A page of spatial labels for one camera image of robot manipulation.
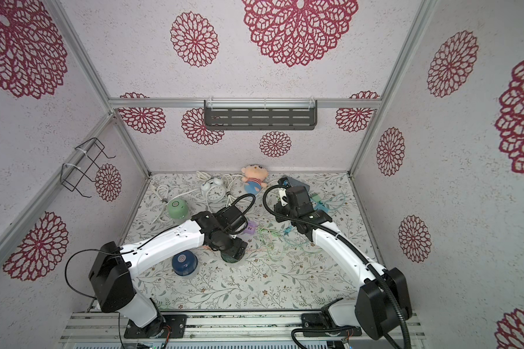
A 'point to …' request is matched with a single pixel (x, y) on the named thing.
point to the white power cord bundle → (164, 198)
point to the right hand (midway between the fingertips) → (278, 201)
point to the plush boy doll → (254, 178)
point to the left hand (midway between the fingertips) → (233, 251)
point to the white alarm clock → (215, 191)
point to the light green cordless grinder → (177, 209)
